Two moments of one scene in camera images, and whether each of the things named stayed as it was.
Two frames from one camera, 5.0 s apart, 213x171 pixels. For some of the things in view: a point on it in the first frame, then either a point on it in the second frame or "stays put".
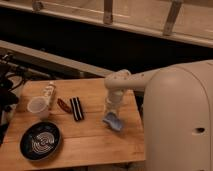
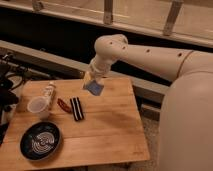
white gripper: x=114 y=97 to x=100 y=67
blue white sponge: x=113 y=121 to x=92 y=86
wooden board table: x=63 y=121 stays put
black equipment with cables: x=10 y=77 stays put
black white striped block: x=77 y=109 stays put
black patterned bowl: x=40 y=141 stays put
